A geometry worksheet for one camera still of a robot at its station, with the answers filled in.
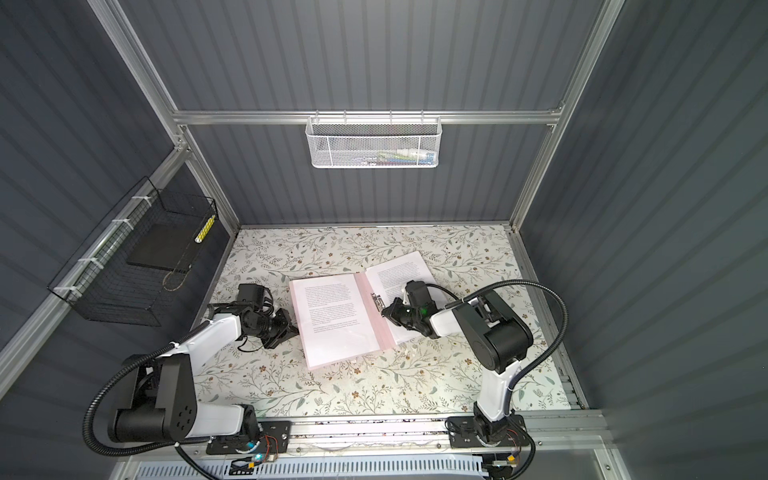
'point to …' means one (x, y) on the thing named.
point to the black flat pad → (163, 246)
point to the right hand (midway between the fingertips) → (385, 315)
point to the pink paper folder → (382, 331)
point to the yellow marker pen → (204, 230)
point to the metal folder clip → (378, 301)
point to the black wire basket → (129, 267)
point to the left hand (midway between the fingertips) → (299, 330)
